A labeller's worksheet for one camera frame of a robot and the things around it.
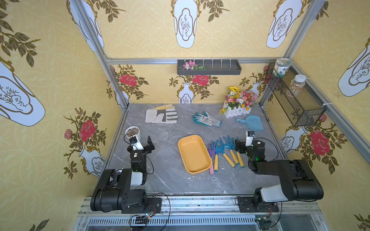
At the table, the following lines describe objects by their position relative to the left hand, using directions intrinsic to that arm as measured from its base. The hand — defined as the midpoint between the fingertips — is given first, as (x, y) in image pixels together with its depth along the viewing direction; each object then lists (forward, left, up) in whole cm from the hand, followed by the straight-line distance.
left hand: (136, 139), depth 87 cm
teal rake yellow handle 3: (+1, -62, -9) cm, 63 cm away
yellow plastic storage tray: (-6, -36, -10) cm, 38 cm away
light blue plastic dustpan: (+19, -82, -10) cm, 84 cm away
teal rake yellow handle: (-4, -50, -8) cm, 51 cm away
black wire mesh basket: (+10, -96, +19) cm, 98 cm away
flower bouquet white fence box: (+25, -67, +5) cm, 72 cm away
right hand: (+1, -70, -5) cm, 70 cm away
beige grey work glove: (+28, -14, -10) cm, 33 cm away
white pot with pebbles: (+9, +5, -4) cm, 11 cm away
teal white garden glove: (+22, -47, -9) cm, 52 cm away
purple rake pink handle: (-6, -46, -9) cm, 48 cm away
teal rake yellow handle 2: (-2, -53, -7) cm, 54 cm away
